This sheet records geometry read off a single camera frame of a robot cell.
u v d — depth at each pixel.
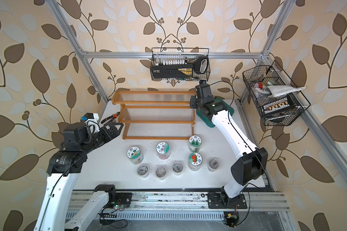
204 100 0.59
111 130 0.58
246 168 0.47
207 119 0.57
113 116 1.08
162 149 0.84
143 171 0.79
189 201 0.75
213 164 0.81
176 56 0.91
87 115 0.58
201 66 0.87
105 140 0.59
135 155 0.82
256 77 0.86
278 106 0.67
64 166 0.42
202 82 0.69
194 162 0.79
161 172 0.79
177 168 0.80
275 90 0.64
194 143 0.87
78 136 0.48
